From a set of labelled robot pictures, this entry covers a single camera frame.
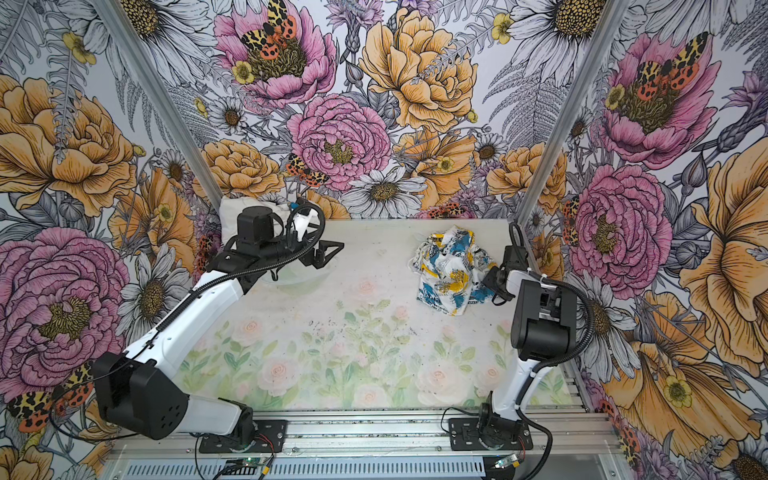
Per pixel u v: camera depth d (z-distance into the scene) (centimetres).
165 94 87
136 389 40
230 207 115
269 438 73
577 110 88
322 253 69
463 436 74
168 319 46
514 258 81
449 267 95
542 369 53
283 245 65
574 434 76
